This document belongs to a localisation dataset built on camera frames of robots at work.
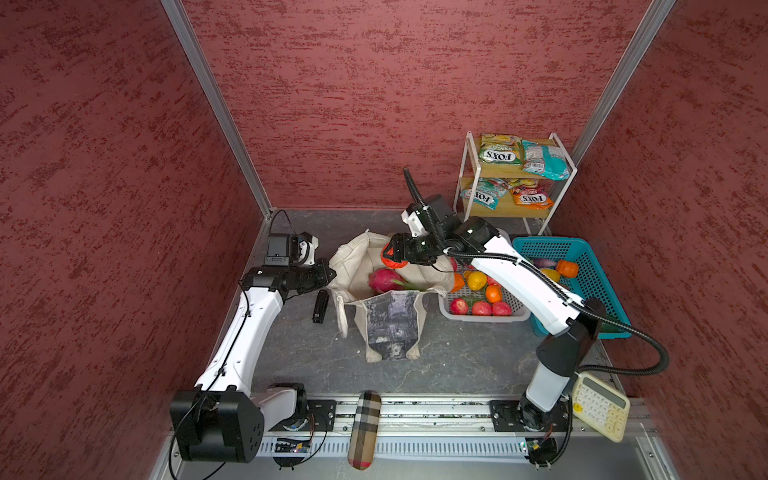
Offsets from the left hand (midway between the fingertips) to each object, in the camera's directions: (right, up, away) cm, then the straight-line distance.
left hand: (335, 279), depth 79 cm
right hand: (+16, +5, -5) cm, 17 cm away
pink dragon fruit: (+14, -1, +11) cm, 17 cm away
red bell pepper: (+17, +9, -13) cm, 23 cm away
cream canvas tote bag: (+16, -10, -5) cm, 19 cm away
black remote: (-7, -10, +12) cm, 18 cm away
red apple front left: (+36, -10, +10) cm, 39 cm away
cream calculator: (+68, -32, -5) cm, 76 cm away
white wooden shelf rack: (+57, +28, +24) cm, 68 cm away
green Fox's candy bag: (+49, +28, +23) cm, 61 cm away
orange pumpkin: (+74, +1, +19) cm, 77 cm away
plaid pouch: (+9, -35, -10) cm, 37 cm away
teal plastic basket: (+80, -4, +16) cm, 82 cm away
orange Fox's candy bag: (+65, +27, +24) cm, 74 cm away
